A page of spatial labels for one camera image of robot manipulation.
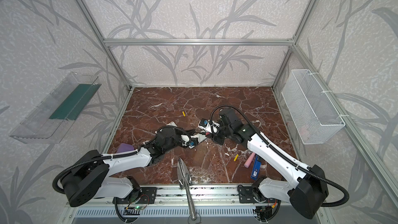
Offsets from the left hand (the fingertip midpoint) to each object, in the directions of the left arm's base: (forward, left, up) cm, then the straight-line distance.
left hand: (195, 124), depth 83 cm
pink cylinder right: (-17, -28, -13) cm, 35 cm away
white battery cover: (+8, +17, -15) cm, 23 cm away
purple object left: (-8, +41, -15) cm, 45 cm away
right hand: (-3, -8, +4) cm, 9 cm away
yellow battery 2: (-12, -24, -14) cm, 30 cm away
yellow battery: (+17, +10, -15) cm, 24 cm away
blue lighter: (-20, -32, -11) cm, 39 cm away
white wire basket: (-9, -50, +21) cm, 55 cm away
